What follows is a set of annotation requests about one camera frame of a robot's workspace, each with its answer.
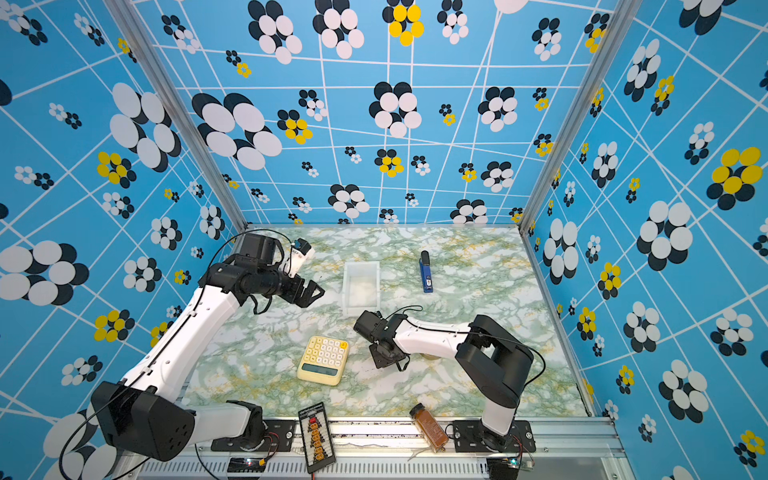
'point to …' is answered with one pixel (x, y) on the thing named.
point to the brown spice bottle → (434, 433)
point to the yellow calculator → (323, 361)
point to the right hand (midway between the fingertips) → (387, 356)
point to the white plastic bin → (361, 288)
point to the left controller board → (246, 465)
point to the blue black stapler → (426, 272)
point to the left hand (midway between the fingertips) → (311, 282)
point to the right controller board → (503, 468)
